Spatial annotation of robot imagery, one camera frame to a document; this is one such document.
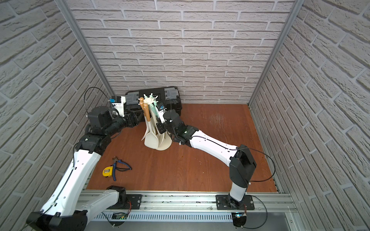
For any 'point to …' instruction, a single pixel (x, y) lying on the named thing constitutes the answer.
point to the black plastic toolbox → (169, 98)
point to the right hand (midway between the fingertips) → (160, 118)
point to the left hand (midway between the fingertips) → (140, 108)
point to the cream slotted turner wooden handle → (151, 141)
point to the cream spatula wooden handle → (147, 126)
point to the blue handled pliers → (114, 167)
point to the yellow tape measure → (107, 171)
